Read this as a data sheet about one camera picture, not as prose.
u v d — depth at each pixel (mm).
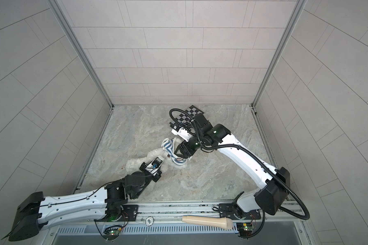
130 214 709
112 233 649
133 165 689
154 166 594
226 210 716
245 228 680
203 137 531
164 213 724
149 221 693
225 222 658
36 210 430
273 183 389
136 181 526
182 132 630
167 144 654
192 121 548
